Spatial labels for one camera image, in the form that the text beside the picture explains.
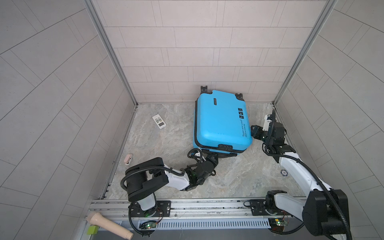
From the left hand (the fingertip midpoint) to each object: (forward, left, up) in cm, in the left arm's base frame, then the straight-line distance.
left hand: (224, 155), depth 80 cm
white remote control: (+28, +42, -7) cm, 51 cm away
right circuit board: (-29, -23, -8) cm, 38 cm away
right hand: (+15, -17, +6) cm, 24 cm away
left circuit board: (-30, +36, -5) cm, 47 cm away
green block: (-32, +60, -5) cm, 68 cm away
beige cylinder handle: (-28, +59, -4) cm, 65 cm away
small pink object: (0, +55, -6) cm, 55 cm away
